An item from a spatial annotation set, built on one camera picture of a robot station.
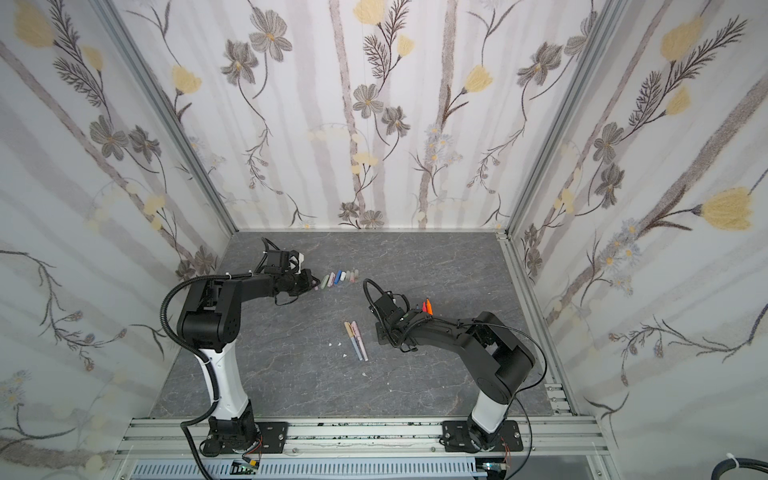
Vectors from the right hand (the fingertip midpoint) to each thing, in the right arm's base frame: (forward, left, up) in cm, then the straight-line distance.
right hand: (379, 322), depth 91 cm
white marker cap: (+18, +14, -4) cm, 23 cm away
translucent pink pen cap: (+19, +11, -4) cm, 22 cm away
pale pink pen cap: (+17, +18, -4) cm, 25 cm away
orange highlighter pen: (+7, -16, -3) cm, 18 cm away
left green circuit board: (-38, +33, -6) cm, 50 cm away
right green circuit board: (-36, -30, 0) cm, 47 cm away
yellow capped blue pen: (-2, +9, -4) cm, 10 cm away
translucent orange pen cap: (+20, +9, -4) cm, 23 cm away
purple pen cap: (+13, +22, -3) cm, 26 cm away
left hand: (+19, +24, -2) cm, 30 cm away
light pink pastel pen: (-4, +6, -3) cm, 8 cm away
